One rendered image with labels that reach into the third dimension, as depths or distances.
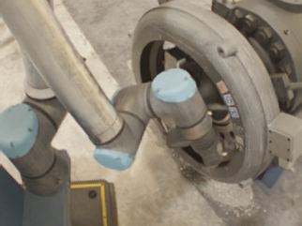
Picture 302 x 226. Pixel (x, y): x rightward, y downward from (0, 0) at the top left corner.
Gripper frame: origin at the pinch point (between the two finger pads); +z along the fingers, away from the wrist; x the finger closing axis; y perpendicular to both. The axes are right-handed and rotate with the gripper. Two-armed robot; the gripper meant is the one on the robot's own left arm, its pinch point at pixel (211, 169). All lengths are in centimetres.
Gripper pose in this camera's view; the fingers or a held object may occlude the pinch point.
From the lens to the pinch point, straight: 90.5
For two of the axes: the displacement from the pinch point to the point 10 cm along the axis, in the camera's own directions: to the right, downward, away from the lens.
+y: 9.0, -3.2, -3.0
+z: 4.4, 6.9, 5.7
